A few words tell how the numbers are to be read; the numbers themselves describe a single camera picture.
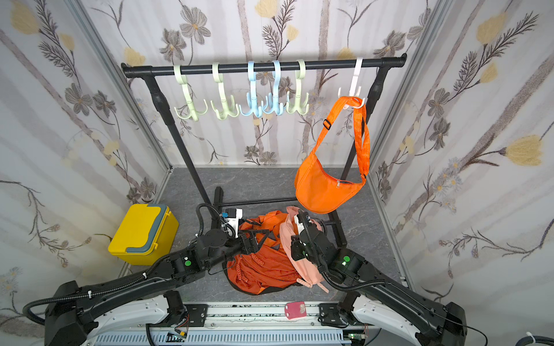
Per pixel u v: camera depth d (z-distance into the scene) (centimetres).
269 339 70
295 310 75
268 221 88
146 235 78
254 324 73
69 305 42
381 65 51
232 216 64
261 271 78
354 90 56
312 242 52
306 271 72
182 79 47
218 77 47
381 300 47
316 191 79
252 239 62
